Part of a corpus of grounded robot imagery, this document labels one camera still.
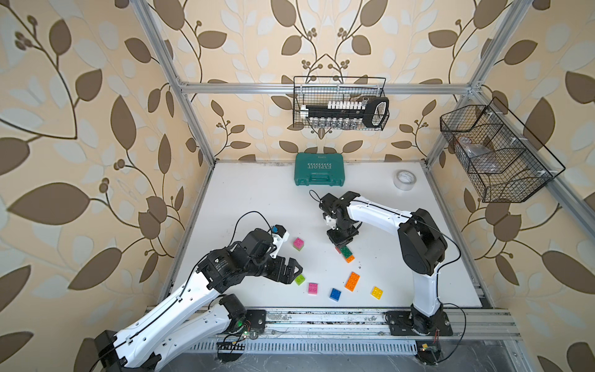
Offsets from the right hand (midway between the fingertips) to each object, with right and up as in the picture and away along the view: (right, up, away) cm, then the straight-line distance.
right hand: (340, 245), depth 89 cm
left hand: (-19, -1, -19) cm, 27 cm away
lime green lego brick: (-16, -3, +2) cm, 16 cm away
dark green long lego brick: (+2, -2, -2) cm, 3 cm away
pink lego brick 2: (-11, -13, -9) cm, 19 cm away
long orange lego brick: (+3, -12, -7) cm, 14 cm away
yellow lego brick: (+12, -14, -9) cm, 20 cm away
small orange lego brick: (+3, -5, -2) cm, 6 cm away
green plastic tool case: (-7, +31, +23) cm, 39 cm away
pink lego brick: (-16, +1, 0) cm, 16 cm away
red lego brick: (-1, -2, +2) cm, 3 cm away
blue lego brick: (-3, -14, -10) cm, 18 cm away
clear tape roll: (+35, +26, +24) cm, 50 cm away
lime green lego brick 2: (-16, -11, -7) cm, 20 cm away
